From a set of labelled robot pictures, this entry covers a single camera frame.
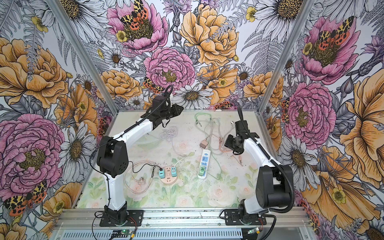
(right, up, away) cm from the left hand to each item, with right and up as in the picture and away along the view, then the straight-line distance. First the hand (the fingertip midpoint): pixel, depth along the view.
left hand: (183, 111), depth 92 cm
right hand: (+26, -22, -4) cm, 34 cm away
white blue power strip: (+13, -31, -1) cm, 33 cm away
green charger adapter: (+11, -33, -9) cm, 36 cm away
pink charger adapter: (+12, -21, +7) cm, 25 cm away
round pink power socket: (-8, -36, -7) cm, 38 cm away
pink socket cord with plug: (-22, -39, -9) cm, 46 cm away
